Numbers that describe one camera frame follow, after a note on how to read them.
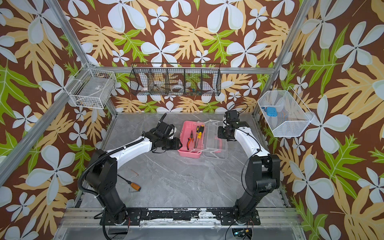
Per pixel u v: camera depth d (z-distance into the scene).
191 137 1.04
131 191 0.83
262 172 0.46
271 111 0.86
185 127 1.09
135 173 0.89
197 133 0.99
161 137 0.70
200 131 0.98
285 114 0.84
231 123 0.65
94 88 0.86
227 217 0.73
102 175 0.46
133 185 0.83
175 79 0.97
